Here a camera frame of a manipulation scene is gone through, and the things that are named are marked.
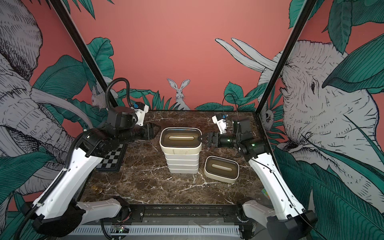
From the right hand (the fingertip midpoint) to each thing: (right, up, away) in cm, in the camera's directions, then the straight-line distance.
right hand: (202, 137), depth 66 cm
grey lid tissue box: (-10, -15, +13) cm, 22 cm away
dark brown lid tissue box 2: (+12, -21, +19) cm, 30 cm away
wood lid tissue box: (-10, -18, +14) cm, 25 cm away
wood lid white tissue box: (-10, -10, +6) cm, 15 cm away
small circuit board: (-39, -45, +4) cm, 60 cm away
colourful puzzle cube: (+34, -31, +14) cm, 48 cm away
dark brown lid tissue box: (-11, -2, +3) cm, 11 cm away
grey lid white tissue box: (-10, -23, +22) cm, 33 cm away
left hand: (-20, +5, -2) cm, 20 cm away
